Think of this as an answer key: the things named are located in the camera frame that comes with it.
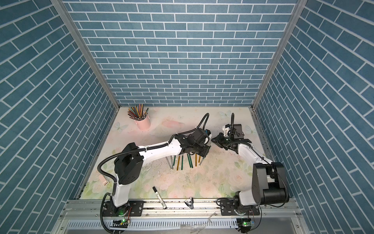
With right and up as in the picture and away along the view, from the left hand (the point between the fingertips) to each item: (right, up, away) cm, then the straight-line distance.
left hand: (212, 153), depth 84 cm
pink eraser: (-60, -16, -4) cm, 62 cm away
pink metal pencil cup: (-46, +17, +16) cm, 51 cm away
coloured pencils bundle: (-50, +25, +15) cm, 58 cm away
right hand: (+1, +7, +4) cm, 9 cm away
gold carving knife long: (-20, -7, +5) cm, 22 cm away
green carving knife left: (-23, -6, +7) cm, 25 cm away
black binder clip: (-13, -24, -9) cm, 29 cm away
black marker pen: (-28, -23, -8) cm, 37 cm away
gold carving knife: (-10, -6, +7) cm, 13 cm away
